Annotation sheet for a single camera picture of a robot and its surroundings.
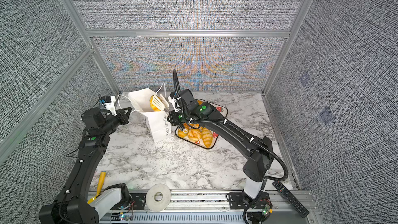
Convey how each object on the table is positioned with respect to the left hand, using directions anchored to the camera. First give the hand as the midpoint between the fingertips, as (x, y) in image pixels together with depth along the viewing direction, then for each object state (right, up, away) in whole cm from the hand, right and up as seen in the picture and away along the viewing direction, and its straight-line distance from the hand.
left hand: (131, 108), depth 77 cm
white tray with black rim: (+34, -16, +15) cm, 41 cm away
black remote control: (+76, -43, -4) cm, 88 cm away
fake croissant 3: (+39, -17, +15) cm, 45 cm away
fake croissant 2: (+24, -16, +16) cm, 33 cm away
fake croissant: (+10, +2, +1) cm, 10 cm away
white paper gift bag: (+13, -7, +1) cm, 15 cm away
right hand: (+20, -4, -2) cm, 20 cm away
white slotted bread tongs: (+16, +2, -3) cm, 16 cm away
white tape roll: (+13, -45, -5) cm, 48 cm away
